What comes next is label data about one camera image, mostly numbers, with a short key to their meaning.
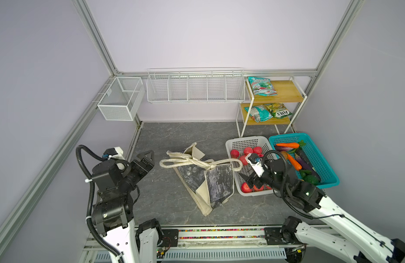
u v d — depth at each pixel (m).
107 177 0.40
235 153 0.96
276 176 0.53
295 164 0.96
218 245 0.73
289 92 0.93
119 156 0.53
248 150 0.97
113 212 0.39
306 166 0.94
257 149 1.00
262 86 0.89
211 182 0.71
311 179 0.85
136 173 0.53
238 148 1.02
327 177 0.86
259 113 0.99
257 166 0.59
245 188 0.85
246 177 0.63
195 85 0.99
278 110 1.02
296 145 1.02
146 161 0.54
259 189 0.83
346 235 0.44
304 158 0.98
